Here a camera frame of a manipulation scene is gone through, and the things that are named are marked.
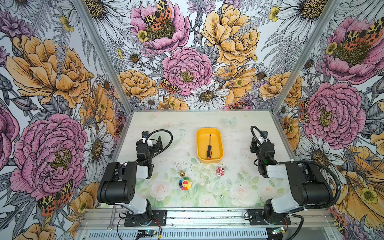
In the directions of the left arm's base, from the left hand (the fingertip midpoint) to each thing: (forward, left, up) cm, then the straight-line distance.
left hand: (153, 140), depth 93 cm
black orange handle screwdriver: (-3, -35, -7) cm, 36 cm away
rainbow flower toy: (-24, -20, -7) cm, 32 cm away
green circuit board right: (-46, -64, -9) cm, 79 cm away
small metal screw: (-30, -40, -8) cm, 51 cm away
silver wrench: (-43, +15, -9) cm, 46 cm away
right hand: (-2, -64, 0) cm, 64 cm away
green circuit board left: (-46, -4, -9) cm, 47 cm away
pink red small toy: (-19, -40, -4) cm, 44 cm away
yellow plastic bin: (+9, -32, -8) cm, 34 cm away
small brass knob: (-18, -18, -7) cm, 27 cm away
